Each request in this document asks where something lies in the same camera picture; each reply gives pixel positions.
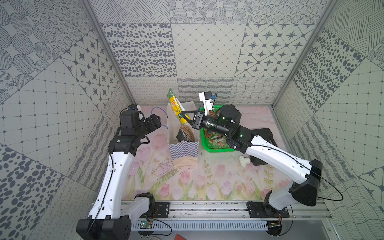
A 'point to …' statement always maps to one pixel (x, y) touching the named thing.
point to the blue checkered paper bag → (183, 154)
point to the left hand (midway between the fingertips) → (151, 117)
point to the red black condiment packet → (185, 134)
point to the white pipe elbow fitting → (244, 160)
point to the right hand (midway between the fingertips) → (180, 115)
